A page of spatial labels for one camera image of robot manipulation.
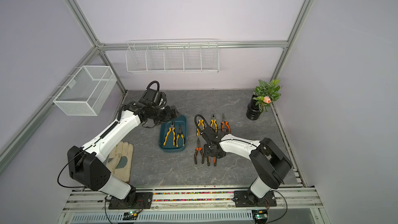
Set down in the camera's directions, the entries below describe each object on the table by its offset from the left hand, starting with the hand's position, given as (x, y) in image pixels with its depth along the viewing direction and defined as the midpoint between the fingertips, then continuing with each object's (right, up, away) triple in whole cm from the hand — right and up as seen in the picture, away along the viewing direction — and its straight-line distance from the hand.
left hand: (174, 117), depth 80 cm
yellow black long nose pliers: (0, -11, +16) cm, 19 cm away
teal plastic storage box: (-10, -6, +19) cm, 22 cm away
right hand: (+19, -21, +9) cm, 29 cm away
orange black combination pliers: (+18, -24, +4) cm, 31 cm away
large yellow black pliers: (+22, -4, +21) cm, 31 cm away
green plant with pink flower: (+51, +13, +6) cm, 53 cm away
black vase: (+47, +2, +18) cm, 50 cm away
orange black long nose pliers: (+12, -19, +9) cm, 24 cm away
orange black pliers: (+31, -5, +21) cm, 37 cm away
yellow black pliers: (-4, -11, +16) cm, 20 cm away
